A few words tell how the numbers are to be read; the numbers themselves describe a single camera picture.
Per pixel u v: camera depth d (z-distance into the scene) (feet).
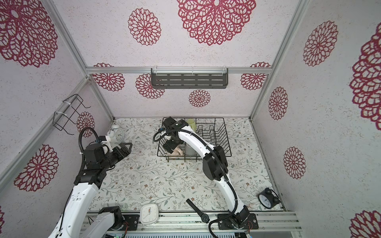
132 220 2.44
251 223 2.39
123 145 2.26
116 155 2.21
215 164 1.86
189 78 3.10
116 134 3.22
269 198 2.44
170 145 2.67
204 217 2.48
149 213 2.45
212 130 3.50
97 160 1.85
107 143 2.25
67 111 2.52
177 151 2.88
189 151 2.96
